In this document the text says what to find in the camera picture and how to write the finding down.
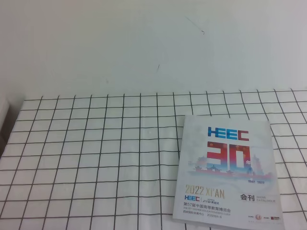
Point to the white HEEC catalogue book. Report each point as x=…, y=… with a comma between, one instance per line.
x=227, y=175

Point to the white black-grid tablecloth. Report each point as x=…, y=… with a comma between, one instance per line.
x=110, y=162

